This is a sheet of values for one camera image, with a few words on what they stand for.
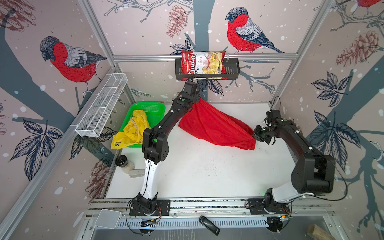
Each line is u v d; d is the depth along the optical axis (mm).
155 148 545
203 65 878
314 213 728
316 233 635
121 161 779
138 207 714
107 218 702
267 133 731
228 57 904
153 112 1072
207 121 961
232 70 939
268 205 671
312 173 438
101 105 781
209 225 658
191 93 717
